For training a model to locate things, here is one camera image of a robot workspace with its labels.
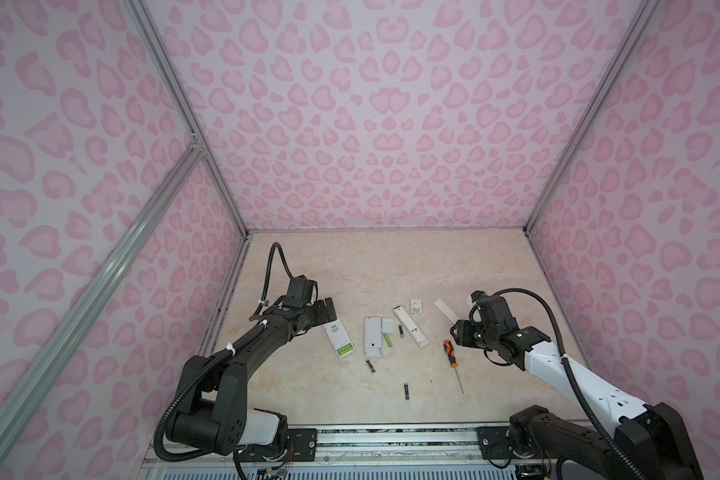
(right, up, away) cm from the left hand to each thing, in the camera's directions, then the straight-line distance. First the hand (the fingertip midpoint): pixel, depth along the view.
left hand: (324, 308), depth 90 cm
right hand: (+39, -5, -6) cm, 39 cm away
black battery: (+24, -8, +3) cm, 25 cm away
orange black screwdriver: (+37, -12, -3) cm, 39 cm away
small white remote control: (+15, -9, +2) cm, 17 cm away
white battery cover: (+37, 0, +9) cm, 38 cm away
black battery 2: (+24, -21, -8) cm, 33 cm away
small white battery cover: (+19, -6, +4) cm, 21 cm away
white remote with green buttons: (+5, -9, +1) cm, 10 cm away
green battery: (+19, -10, 0) cm, 22 cm away
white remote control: (+25, -5, +4) cm, 26 cm away
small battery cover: (+29, -1, +8) cm, 30 cm away
